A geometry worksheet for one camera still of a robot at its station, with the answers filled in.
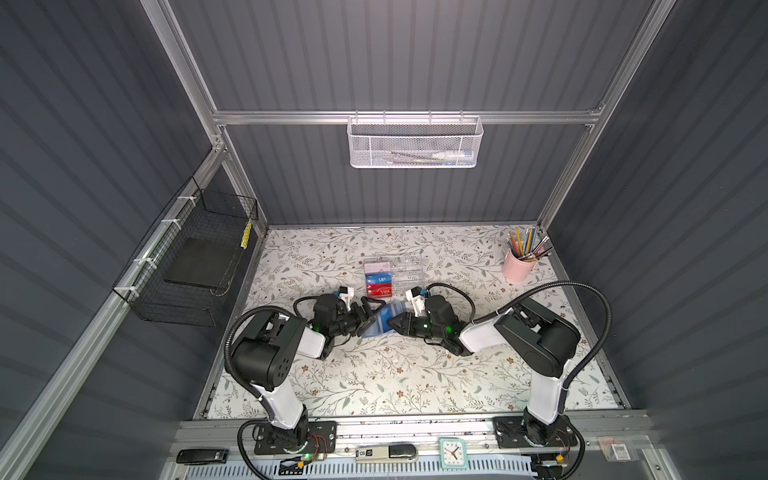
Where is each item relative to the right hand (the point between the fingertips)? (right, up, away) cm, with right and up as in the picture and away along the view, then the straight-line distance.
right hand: (391, 326), depth 89 cm
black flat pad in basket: (-49, +20, -13) cm, 54 cm away
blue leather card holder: (-4, 0, +4) cm, 5 cm away
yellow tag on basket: (-41, +27, -7) cm, 49 cm away
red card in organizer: (-4, +10, +10) cm, 14 cm away
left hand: (-3, +4, +1) cm, 6 cm away
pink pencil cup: (+43, +17, +12) cm, 47 cm away
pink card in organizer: (-4, +17, +10) cm, 20 cm away
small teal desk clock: (+14, -25, -20) cm, 35 cm away
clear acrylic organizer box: (+6, +15, +18) cm, 25 cm away
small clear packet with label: (+53, -24, -20) cm, 62 cm away
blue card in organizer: (-4, +14, +9) cm, 17 cm away
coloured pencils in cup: (+45, +25, +12) cm, 53 cm away
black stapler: (-45, -26, -20) cm, 55 cm away
